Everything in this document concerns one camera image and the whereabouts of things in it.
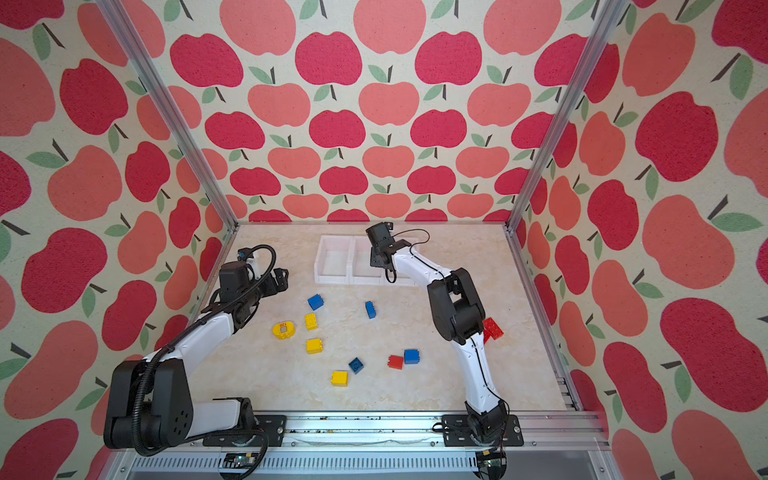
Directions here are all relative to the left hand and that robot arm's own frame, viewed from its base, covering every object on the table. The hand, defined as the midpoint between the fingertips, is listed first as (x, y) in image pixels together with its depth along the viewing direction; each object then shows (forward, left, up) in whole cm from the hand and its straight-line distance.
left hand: (279, 274), depth 90 cm
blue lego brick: (-2, -9, -12) cm, 16 cm away
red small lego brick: (-22, -35, -13) cm, 44 cm away
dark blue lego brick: (-24, -24, -12) cm, 36 cm away
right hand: (+12, -34, -6) cm, 36 cm away
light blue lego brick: (-21, -40, -13) cm, 47 cm away
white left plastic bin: (+16, -13, -12) cm, 24 cm away
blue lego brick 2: (-6, -28, -12) cm, 31 cm away
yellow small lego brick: (-10, -9, -12) cm, 18 cm away
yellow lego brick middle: (-18, -11, -11) cm, 24 cm away
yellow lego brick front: (-28, -20, -11) cm, 36 cm away
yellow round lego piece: (-13, -2, -10) cm, 17 cm away
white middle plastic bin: (+10, -24, -12) cm, 29 cm away
